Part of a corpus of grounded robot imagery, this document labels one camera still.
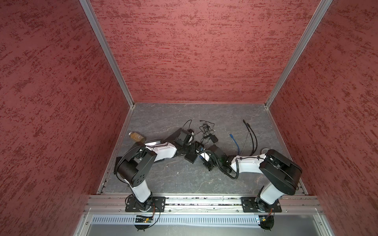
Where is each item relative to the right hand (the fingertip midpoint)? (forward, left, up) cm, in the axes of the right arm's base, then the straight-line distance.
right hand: (202, 161), depth 90 cm
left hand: (+6, +4, +2) cm, 8 cm away
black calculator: (+12, +33, +4) cm, 35 cm away
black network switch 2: (+16, +20, +3) cm, 26 cm away
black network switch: (+1, +8, +3) cm, 8 cm away
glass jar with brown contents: (+15, +43, +6) cm, 46 cm away
